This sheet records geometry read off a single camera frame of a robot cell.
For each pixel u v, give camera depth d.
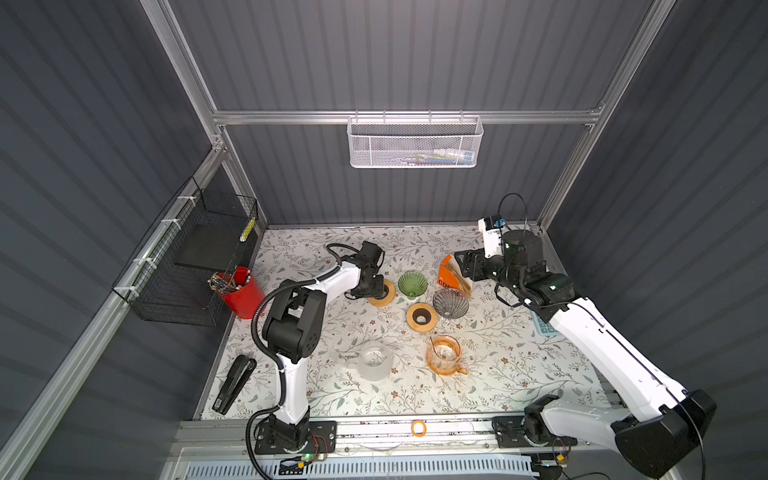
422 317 0.94
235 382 0.80
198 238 0.77
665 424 0.37
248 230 0.83
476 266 0.64
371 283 0.86
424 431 0.74
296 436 0.64
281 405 0.60
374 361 0.86
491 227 0.63
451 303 0.94
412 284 0.96
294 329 0.53
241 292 0.85
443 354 0.87
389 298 0.96
